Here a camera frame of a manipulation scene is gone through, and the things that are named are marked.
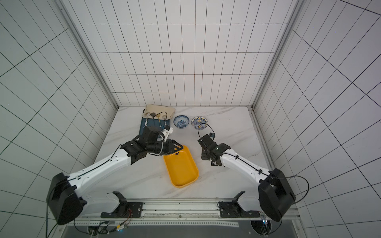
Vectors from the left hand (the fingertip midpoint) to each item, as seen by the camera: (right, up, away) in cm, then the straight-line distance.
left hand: (179, 151), depth 74 cm
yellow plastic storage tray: (+1, -14, +14) cm, 20 cm away
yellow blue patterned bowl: (+11, +15, +33) cm, 38 cm away
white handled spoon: (-29, +20, +40) cm, 53 cm away
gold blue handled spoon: (-20, +18, +39) cm, 48 cm away
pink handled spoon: (-15, +18, +38) cm, 44 cm away
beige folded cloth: (-20, +22, +43) cm, 52 cm away
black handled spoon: (-24, +20, +40) cm, 51 cm away
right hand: (+13, -4, +11) cm, 18 cm away
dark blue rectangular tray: (-19, +12, +36) cm, 43 cm away
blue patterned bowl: (-2, +14, +35) cm, 38 cm away
